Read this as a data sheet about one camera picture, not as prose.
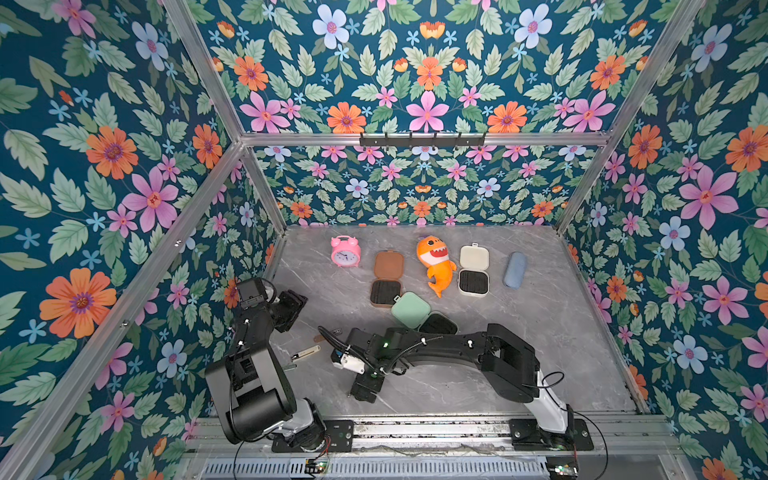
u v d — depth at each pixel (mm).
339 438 734
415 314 961
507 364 487
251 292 690
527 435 733
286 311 797
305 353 865
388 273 1045
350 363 733
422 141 930
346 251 1020
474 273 1047
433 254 1012
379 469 766
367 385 714
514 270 1043
